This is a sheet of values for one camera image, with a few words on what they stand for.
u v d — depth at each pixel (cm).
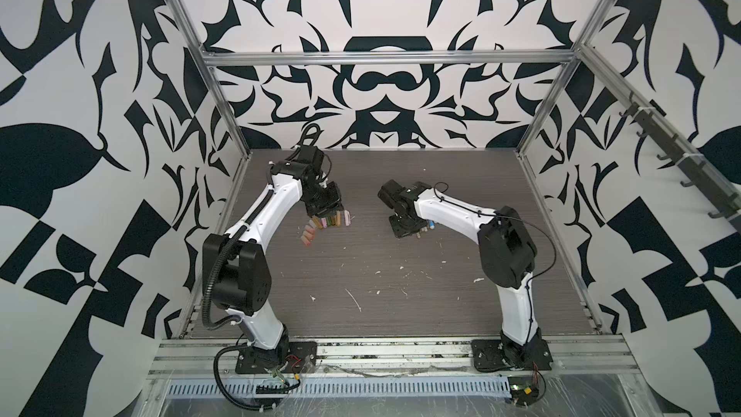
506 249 52
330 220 99
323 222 99
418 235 96
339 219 99
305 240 95
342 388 65
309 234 96
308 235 96
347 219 99
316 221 99
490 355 74
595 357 77
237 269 46
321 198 73
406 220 72
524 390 71
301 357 75
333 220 99
